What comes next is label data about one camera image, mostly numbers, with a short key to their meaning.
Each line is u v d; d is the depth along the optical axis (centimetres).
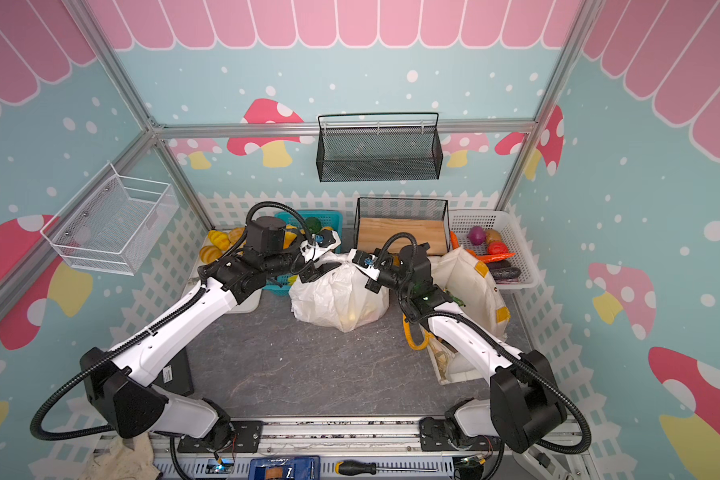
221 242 113
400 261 61
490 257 103
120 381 40
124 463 71
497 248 105
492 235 112
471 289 85
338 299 80
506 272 95
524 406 41
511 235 108
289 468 66
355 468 68
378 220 100
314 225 109
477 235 112
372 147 96
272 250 58
